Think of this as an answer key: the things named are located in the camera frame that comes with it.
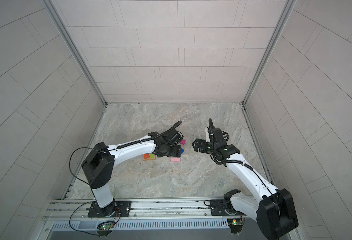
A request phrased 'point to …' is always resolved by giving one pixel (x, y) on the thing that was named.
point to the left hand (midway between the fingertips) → (179, 153)
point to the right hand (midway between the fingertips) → (198, 145)
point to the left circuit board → (106, 227)
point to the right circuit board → (234, 221)
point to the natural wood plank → (143, 159)
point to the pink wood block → (175, 159)
